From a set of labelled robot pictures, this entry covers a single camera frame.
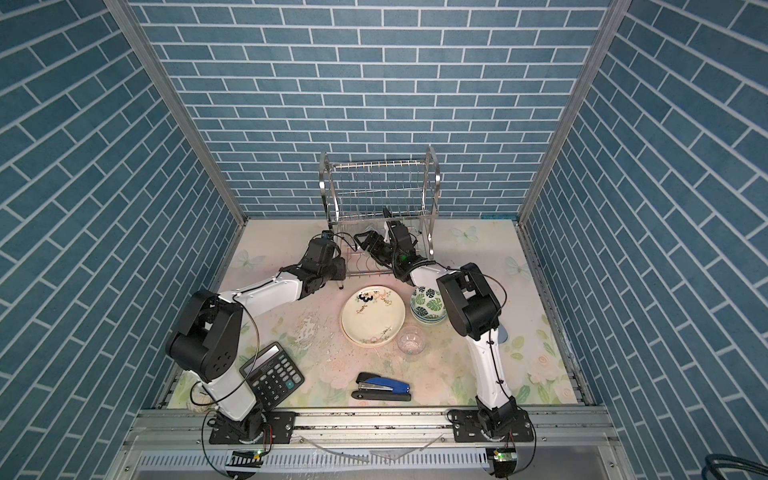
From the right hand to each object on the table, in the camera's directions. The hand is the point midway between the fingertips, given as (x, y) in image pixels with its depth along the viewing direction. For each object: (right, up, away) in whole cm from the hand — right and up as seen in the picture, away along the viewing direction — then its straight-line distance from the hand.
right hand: (356, 239), depth 96 cm
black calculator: (-21, -37, -16) cm, 46 cm away
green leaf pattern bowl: (+23, -21, -5) cm, 31 cm away
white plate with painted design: (+6, -24, -5) cm, 25 cm away
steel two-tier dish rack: (0, +16, +17) cm, 23 cm away
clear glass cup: (+17, -31, -7) cm, 36 cm away
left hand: (-5, -8, 0) cm, 9 cm away
